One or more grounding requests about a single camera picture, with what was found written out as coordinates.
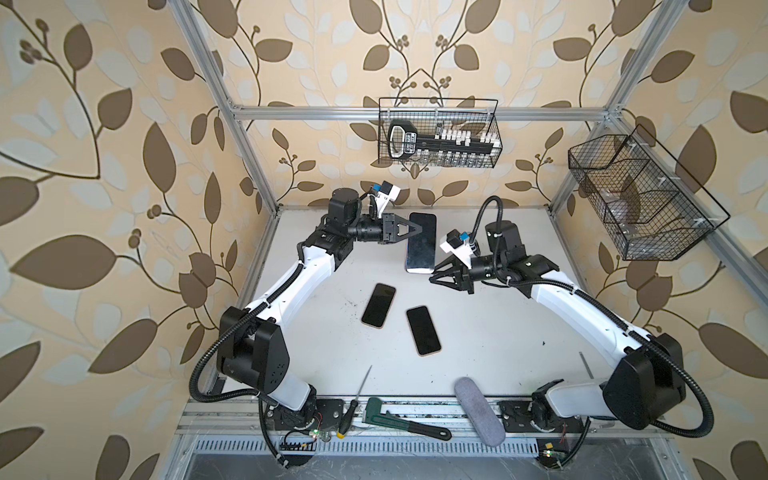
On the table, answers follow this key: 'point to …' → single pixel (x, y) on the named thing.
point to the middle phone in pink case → (423, 331)
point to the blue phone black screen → (421, 248)
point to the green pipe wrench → (374, 414)
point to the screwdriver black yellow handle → (350, 411)
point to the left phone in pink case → (378, 305)
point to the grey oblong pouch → (479, 411)
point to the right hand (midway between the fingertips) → (434, 276)
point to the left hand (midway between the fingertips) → (422, 230)
